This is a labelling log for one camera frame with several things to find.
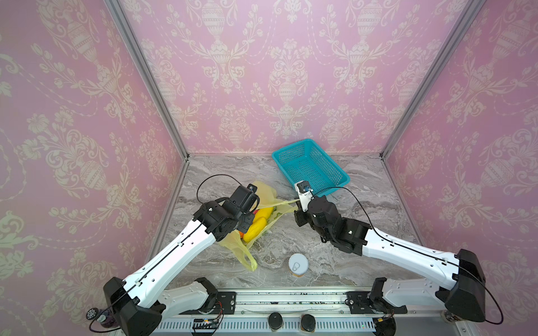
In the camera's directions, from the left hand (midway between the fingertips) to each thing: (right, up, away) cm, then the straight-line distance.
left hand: (242, 216), depth 74 cm
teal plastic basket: (+30, +23, +45) cm, 59 cm away
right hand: (+20, +6, 0) cm, 21 cm away
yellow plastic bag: (+9, +5, +9) cm, 14 cm away
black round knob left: (+12, -30, -11) cm, 34 cm away
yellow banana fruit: (+8, -2, +17) cm, 19 cm away
